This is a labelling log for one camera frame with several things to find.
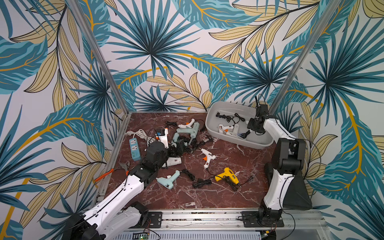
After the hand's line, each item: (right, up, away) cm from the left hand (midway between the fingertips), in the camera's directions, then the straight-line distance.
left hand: (176, 142), depth 77 cm
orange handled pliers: (-43, -20, +10) cm, 48 cm away
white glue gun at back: (+6, +9, +32) cm, 34 cm away
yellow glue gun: (+30, -19, +11) cm, 37 cm away
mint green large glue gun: (+9, +5, +23) cm, 26 cm away
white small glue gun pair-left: (+19, -11, +18) cm, 28 cm away
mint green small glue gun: (-5, -23, +7) cm, 24 cm away
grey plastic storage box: (+39, +19, +41) cm, 60 cm away
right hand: (+49, +9, +23) cm, 55 cm away
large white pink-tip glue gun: (-3, -12, +12) cm, 18 cm away
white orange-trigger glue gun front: (+32, +6, +30) cm, 45 cm away
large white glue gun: (+39, +6, +30) cm, 49 cm away
